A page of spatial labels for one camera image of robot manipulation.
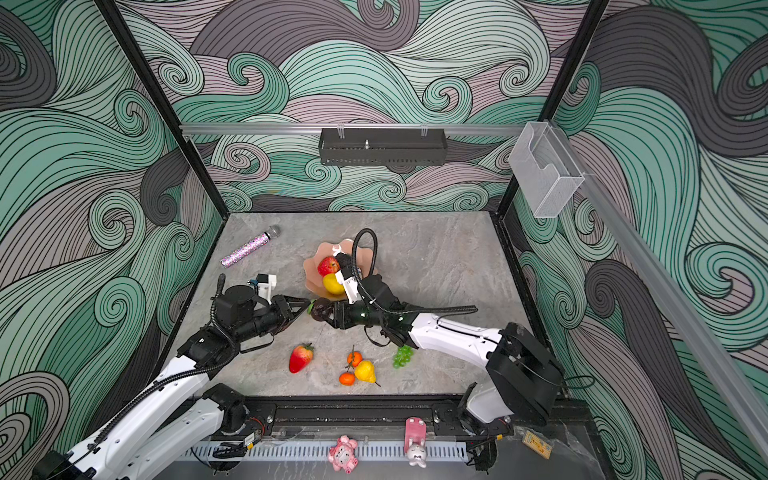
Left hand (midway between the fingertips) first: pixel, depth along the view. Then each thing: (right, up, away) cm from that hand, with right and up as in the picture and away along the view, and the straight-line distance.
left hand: (311, 301), depth 74 cm
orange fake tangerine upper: (+11, -17, +7) cm, 21 cm away
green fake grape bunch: (+24, -18, +8) cm, 31 cm away
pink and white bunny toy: (+26, -33, -3) cm, 42 cm away
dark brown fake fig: (+3, -1, -2) cm, 4 cm away
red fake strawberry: (-4, -16, +6) cm, 18 cm away
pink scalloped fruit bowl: (+12, +9, +28) cm, 32 cm away
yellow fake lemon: (+2, +1, +19) cm, 19 cm away
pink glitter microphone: (-29, +13, +32) cm, 45 cm away
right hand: (+3, -3, 0) cm, 5 cm away
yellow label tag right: (+55, -32, -6) cm, 64 cm away
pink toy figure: (+9, -33, -9) cm, 35 cm away
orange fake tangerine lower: (+9, -21, +3) cm, 23 cm away
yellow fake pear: (+14, -20, +4) cm, 24 cm away
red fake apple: (+1, +7, +21) cm, 22 cm away
